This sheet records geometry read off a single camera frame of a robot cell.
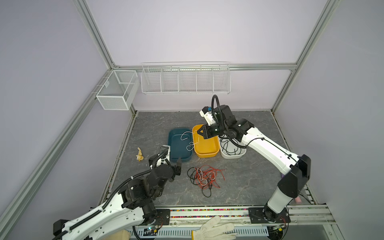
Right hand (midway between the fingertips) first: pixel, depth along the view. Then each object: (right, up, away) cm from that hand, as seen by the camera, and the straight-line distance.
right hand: (197, 132), depth 76 cm
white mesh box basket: (-54, +28, +24) cm, 65 cm away
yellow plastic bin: (+6, -11, +22) cm, 25 cm away
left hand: (-13, -12, -6) cm, 18 cm away
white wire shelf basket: (-8, +36, +24) cm, 43 cm away
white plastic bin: (+17, -15, +14) cm, 26 cm away
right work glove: (+5, -47, -6) cm, 47 cm away
